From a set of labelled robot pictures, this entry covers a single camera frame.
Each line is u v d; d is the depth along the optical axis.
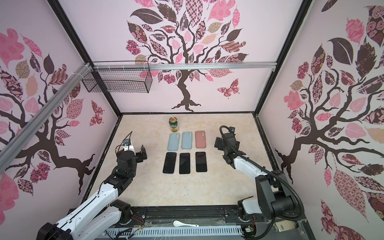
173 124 1.01
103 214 0.58
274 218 0.70
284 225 0.68
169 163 0.92
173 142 1.04
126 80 1.22
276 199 0.42
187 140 1.04
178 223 0.71
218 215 0.75
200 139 1.04
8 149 0.50
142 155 0.76
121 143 0.67
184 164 0.92
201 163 0.93
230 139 0.70
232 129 0.78
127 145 0.68
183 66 0.92
